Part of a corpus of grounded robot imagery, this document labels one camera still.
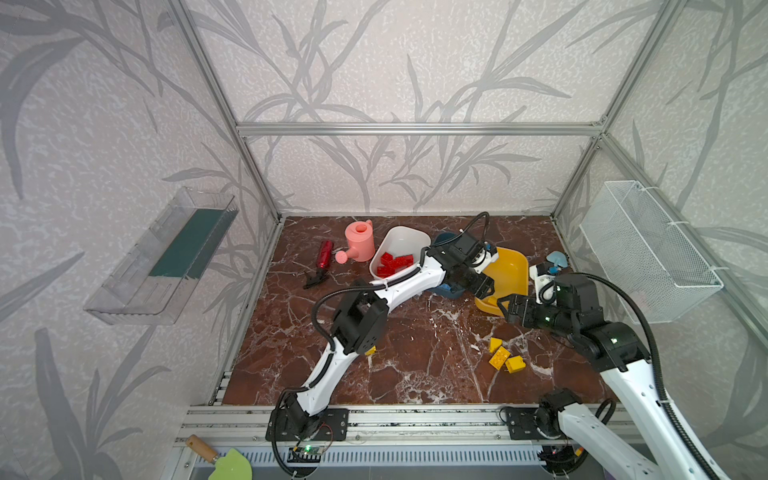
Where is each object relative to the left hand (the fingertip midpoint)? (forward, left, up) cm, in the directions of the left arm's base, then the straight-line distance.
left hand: (489, 277), depth 87 cm
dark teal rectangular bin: (-8, +15, +7) cm, 19 cm away
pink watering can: (+16, +40, -5) cm, 44 cm away
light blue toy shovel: (+15, -30, -11) cm, 35 cm away
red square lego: (+12, +31, -9) cm, 34 cm away
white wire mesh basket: (-6, -27, +23) cm, 36 cm away
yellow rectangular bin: (+9, -12, -13) cm, 19 cm away
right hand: (-10, -1, +9) cm, 14 cm away
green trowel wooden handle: (-42, +72, -10) cm, 84 cm away
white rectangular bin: (+23, +27, -12) cm, 37 cm away
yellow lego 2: (-22, -6, -10) cm, 25 cm away
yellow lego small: (-16, -1, -11) cm, 19 cm away
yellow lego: (-18, +35, -11) cm, 41 cm away
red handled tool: (+12, +54, -10) cm, 56 cm away
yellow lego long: (-20, -2, -11) cm, 23 cm away
